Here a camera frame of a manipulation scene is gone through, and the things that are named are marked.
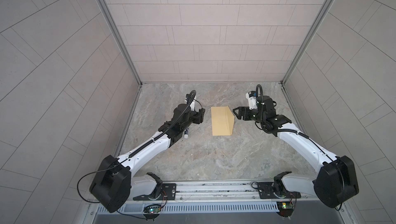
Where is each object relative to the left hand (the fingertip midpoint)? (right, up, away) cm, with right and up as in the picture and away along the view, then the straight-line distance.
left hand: (204, 107), depth 80 cm
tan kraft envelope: (+12, -10, +17) cm, 23 cm away
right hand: (+18, -2, +2) cm, 18 cm away
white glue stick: (-11, -17, +9) cm, 22 cm away
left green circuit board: (-22, -43, -15) cm, 51 cm away
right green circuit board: (+37, -45, -12) cm, 59 cm away
